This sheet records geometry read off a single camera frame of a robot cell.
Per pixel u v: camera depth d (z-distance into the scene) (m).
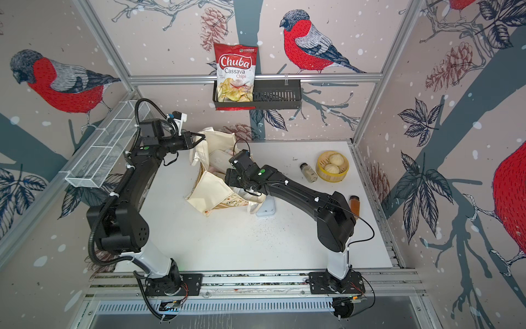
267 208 0.90
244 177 0.61
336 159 1.04
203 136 0.81
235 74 0.84
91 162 0.76
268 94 1.07
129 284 0.75
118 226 0.45
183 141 0.73
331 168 1.01
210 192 0.75
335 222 0.46
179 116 0.74
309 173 1.03
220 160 0.91
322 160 1.10
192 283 0.73
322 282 0.73
